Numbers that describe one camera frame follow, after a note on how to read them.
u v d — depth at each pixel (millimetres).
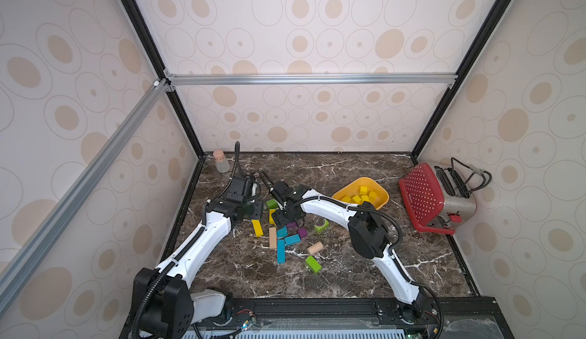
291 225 908
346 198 1007
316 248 860
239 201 625
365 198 1003
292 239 897
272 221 877
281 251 860
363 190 1029
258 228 921
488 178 795
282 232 898
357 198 1000
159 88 852
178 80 906
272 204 947
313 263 833
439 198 826
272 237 894
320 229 906
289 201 699
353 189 1009
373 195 1005
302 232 915
